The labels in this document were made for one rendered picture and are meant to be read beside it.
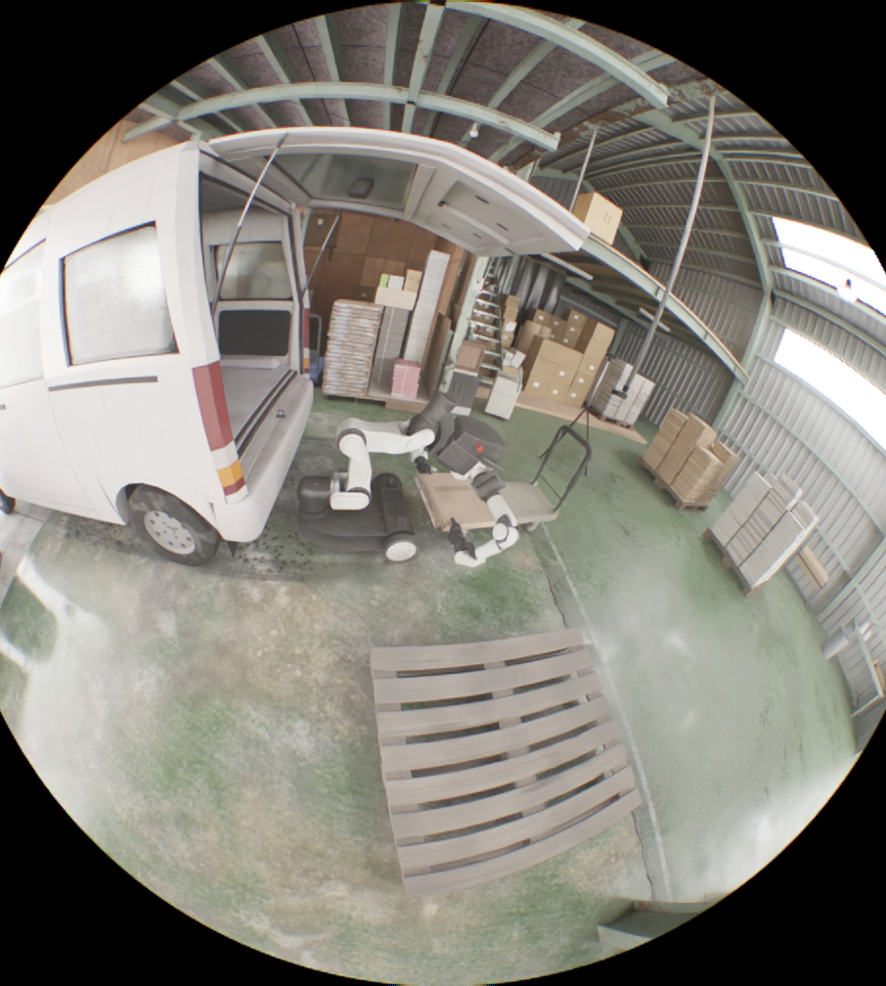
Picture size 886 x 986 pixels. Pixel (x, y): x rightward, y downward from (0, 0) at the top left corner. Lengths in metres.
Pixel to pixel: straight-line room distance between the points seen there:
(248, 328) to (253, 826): 2.75
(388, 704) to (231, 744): 0.70
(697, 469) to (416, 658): 4.19
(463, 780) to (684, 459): 4.46
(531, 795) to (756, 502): 3.99
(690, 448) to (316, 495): 4.48
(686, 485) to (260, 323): 5.05
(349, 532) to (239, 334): 1.67
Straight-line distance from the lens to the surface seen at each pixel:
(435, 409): 1.42
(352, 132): 1.04
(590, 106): 2.36
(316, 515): 1.66
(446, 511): 1.74
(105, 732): 1.82
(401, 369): 3.35
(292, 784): 1.40
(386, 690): 1.29
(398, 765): 1.26
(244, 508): 1.29
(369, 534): 1.61
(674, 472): 4.79
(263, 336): 2.40
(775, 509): 4.42
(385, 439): 1.44
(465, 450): 1.51
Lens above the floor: 1.37
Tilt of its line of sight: 37 degrees down
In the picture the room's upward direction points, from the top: 19 degrees clockwise
